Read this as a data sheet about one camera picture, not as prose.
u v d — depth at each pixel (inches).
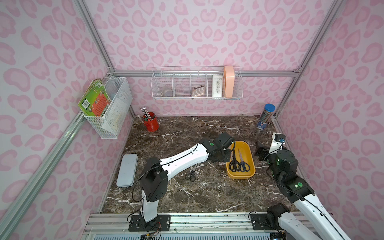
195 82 40.7
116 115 32.8
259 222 28.8
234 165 36.9
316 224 17.6
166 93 36.7
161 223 28.6
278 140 23.4
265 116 39.9
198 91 37.3
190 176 34.9
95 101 28.2
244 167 35.8
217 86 36.4
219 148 24.0
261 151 25.3
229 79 32.4
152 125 44.1
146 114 42.1
